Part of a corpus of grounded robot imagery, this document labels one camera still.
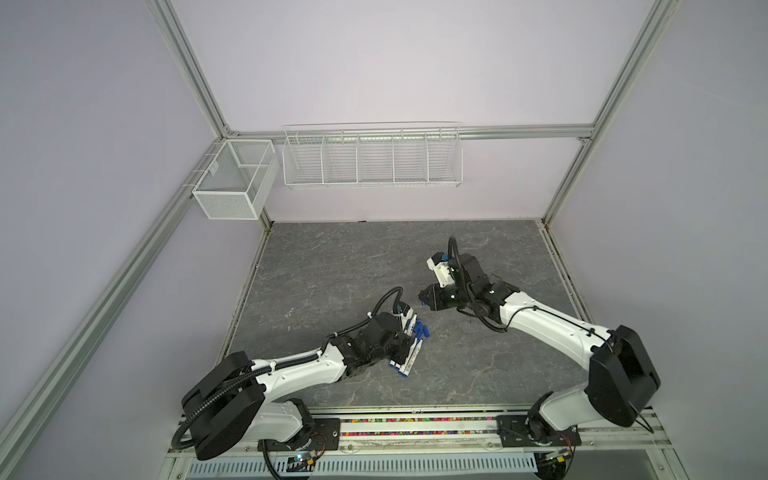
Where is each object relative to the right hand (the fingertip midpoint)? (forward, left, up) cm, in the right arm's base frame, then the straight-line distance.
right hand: (421, 298), depth 83 cm
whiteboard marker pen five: (-12, +3, -13) cm, 18 cm away
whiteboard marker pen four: (-17, +4, -1) cm, 17 cm away
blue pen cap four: (-4, -2, -14) cm, 15 cm away
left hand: (-10, +3, -7) cm, 13 cm away
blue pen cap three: (-1, 0, -14) cm, 14 cm away
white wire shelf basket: (+45, +14, +17) cm, 50 cm away
